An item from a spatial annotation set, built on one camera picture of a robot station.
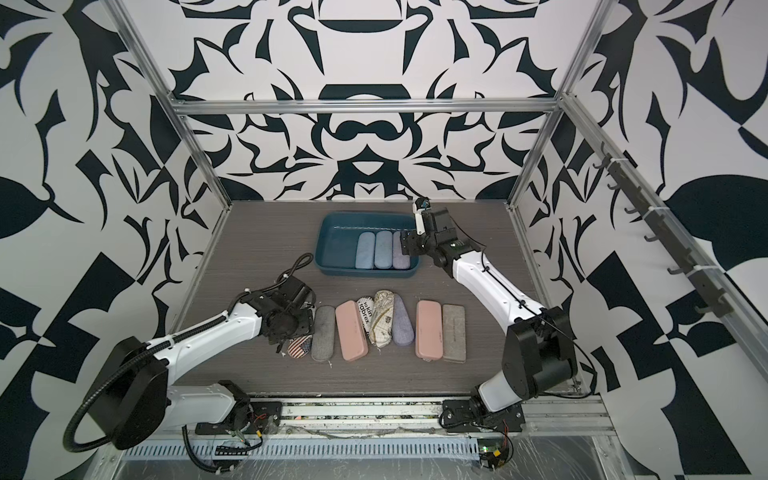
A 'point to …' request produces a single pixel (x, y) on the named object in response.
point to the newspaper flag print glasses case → (300, 347)
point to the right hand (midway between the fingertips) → (412, 230)
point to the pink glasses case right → (429, 330)
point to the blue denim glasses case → (383, 253)
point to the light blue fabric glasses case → (365, 251)
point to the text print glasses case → (366, 305)
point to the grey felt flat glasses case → (454, 344)
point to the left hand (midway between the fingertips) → (301, 324)
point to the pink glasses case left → (352, 333)
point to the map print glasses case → (381, 326)
